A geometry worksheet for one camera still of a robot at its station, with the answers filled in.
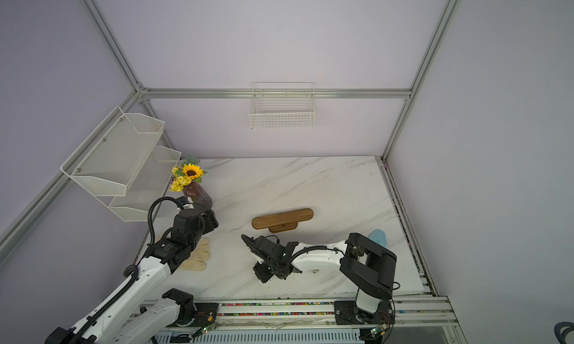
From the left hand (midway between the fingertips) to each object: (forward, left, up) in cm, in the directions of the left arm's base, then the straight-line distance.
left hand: (205, 218), depth 82 cm
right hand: (-15, -21, -13) cm, 29 cm away
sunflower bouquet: (+14, +7, +10) cm, 19 cm away
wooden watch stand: (+2, -29, -6) cm, 29 cm away
